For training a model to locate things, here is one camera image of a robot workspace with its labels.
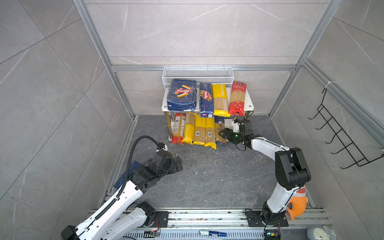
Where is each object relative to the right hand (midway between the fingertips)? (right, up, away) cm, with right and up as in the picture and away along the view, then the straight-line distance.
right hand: (222, 133), depth 96 cm
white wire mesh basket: (-5, +39, +2) cm, 40 cm away
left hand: (-28, -12, -21) cm, 37 cm away
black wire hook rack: (+50, -3, -31) cm, 58 cm away
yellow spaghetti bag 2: (-8, -2, -1) cm, 8 cm away
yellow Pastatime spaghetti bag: (-22, +2, +2) cm, 22 cm away
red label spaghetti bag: (-29, +3, +3) cm, 29 cm away
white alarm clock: (+42, -45, -28) cm, 68 cm away
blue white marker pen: (-9, -46, -27) cm, 54 cm away
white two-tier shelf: (+11, +15, -18) cm, 26 cm away
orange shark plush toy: (+35, -35, -21) cm, 54 cm away
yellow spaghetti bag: (-14, +4, +5) cm, 16 cm away
